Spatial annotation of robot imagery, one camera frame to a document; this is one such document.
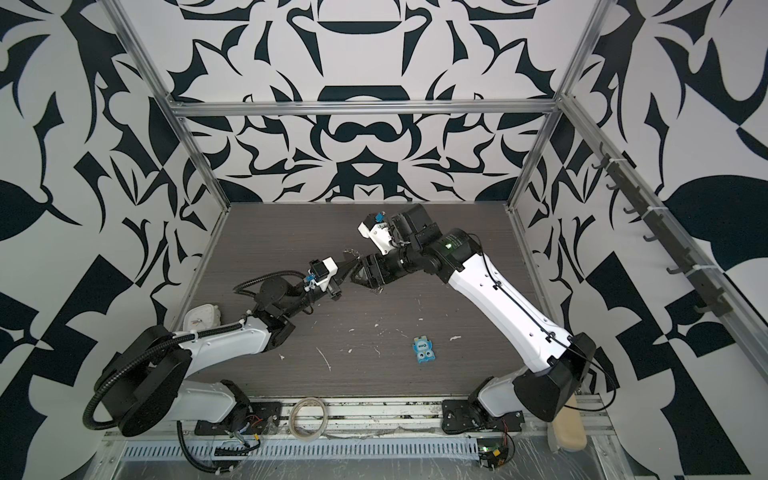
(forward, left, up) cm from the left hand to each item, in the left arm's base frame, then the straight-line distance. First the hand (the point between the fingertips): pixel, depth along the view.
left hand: (356, 251), depth 71 cm
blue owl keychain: (-13, -17, -28) cm, 36 cm away
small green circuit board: (-38, -31, -30) cm, 57 cm away
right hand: (-6, -1, 0) cm, 6 cm away
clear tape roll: (-33, +15, -28) cm, 46 cm away
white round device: (-4, +46, -26) cm, 53 cm away
